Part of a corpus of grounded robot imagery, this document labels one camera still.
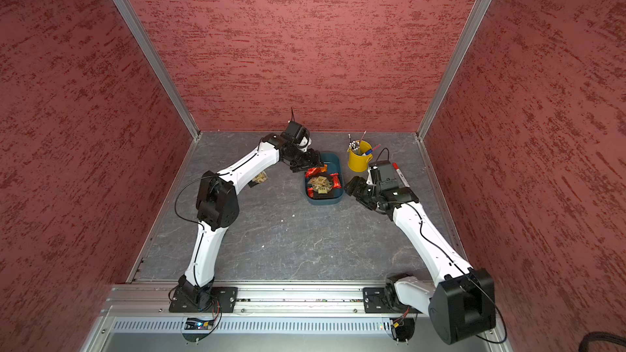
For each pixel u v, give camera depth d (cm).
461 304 39
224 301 73
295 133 77
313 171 100
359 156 100
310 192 94
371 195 68
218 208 57
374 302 74
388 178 62
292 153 80
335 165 107
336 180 98
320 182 95
